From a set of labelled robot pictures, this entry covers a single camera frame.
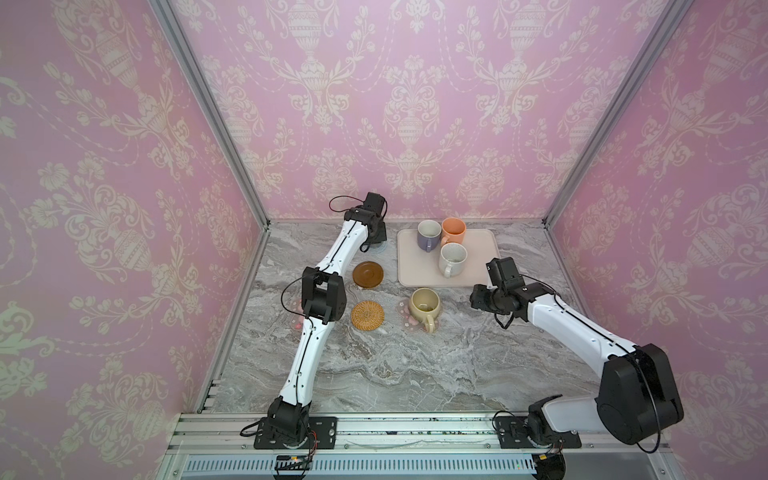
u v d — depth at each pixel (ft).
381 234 3.18
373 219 2.62
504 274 2.25
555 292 1.97
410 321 3.08
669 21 2.28
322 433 2.44
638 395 1.36
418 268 3.46
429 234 3.66
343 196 3.09
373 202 2.87
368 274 3.47
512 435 2.39
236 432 2.49
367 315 3.10
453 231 3.51
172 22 2.32
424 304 3.11
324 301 2.18
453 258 3.40
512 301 2.06
